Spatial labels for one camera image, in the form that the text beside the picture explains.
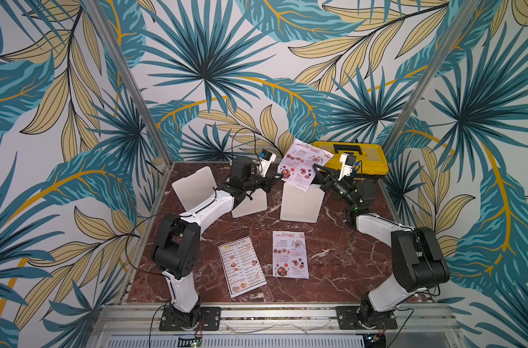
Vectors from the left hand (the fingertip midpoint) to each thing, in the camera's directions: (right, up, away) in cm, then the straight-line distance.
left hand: (281, 177), depth 83 cm
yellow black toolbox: (+42, +9, +16) cm, 46 cm away
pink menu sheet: (+4, -33, +5) cm, 33 cm away
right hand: (+12, +4, -5) cm, 13 cm away
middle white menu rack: (-10, -9, -4) cm, 14 cm away
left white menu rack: (-35, -5, +5) cm, 36 cm away
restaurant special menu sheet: (+5, +4, -3) cm, 7 cm away
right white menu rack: (+9, -12, +13) cm, 20 cm away
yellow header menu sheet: (-15, -35, +1) cm, 39 cm away
